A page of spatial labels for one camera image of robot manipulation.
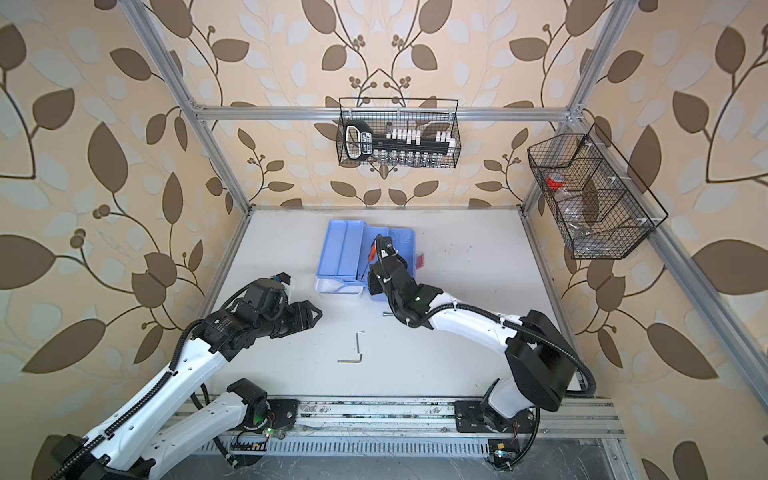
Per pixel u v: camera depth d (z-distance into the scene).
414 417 0.75
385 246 0.67
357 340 0.87
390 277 0.60
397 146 0.84
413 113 0.91
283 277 0.71
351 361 0.84
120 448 0.40
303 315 0.67
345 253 0.94
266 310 0.59
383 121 0.83
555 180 0.88
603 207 0.73
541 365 0.42
